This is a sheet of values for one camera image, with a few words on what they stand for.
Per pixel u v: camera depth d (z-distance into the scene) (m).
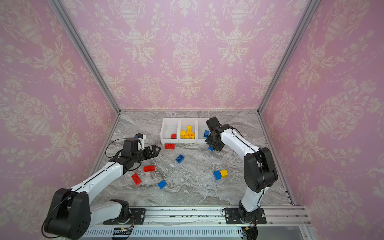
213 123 0.73
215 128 0.66
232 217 0.73
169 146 0.98
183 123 1.09
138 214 0.75
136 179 0.85
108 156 0.67
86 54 0.87
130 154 0.67
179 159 0.93
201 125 1.09
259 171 0.47
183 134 1.03
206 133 1.04
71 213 0.41
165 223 0.74
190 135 1.02
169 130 1.09
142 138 0.81
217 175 0.86
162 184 0.85
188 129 1.06
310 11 0.70
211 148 0.81
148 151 0.78
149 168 0.89
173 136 1.05
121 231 0.73
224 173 0.87
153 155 0.78
